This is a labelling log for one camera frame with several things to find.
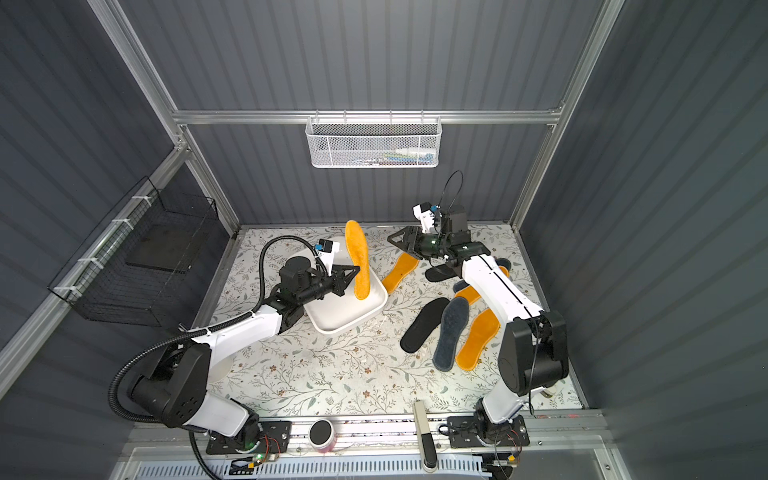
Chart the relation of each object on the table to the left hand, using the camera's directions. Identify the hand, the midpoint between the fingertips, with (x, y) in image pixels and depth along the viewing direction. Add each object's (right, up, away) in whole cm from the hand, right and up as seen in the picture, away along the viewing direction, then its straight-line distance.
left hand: (364, 272), depth 81 cm
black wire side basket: (-57, +2, -6) cm, 57 cm away
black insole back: (+25, -2, +24) cm, 35 cm away
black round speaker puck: (-9, -38, -11) cm, 40 cm away
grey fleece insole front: (+27, -17, +12) cm, 34 cm away
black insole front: (+19, -17, +13) cm, 29 cm away
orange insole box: (+12, +1, +27) cm, 30 cm away
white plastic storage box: (-11, -14, +13) cm, 22 cm away
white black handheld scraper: (+16, -39, -12) cm, 44 cm away
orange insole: (-2, +8, +3) cm, 9 cm away
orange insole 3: (+34, -9, +18) cm, 40 cm away
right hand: (+9, +8, -1) cm, 13 cm away
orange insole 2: (+36, -18, +11) cm, 42 cm away
